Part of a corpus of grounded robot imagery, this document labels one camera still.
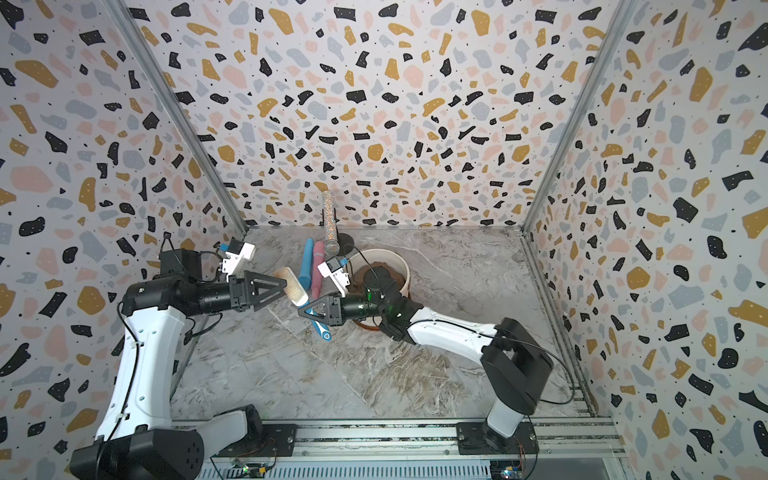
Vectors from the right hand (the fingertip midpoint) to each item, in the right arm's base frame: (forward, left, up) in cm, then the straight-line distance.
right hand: (303, 317), depth 64 cm
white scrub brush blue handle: (+3, +1, +3) cm, 5 cm away
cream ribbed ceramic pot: (+30, -9, -15) cm, 34 cm away
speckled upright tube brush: (+33, +3, -12) cm, 35 cm away
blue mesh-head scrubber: (+15, +4, -5) cm, 16 cm away
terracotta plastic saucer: (+12, -10, -25) cm, 30 cm away
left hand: (+4, +4, +5) cm, 7 cm away
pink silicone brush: (+38, +11, -26) cm, 48 cm away
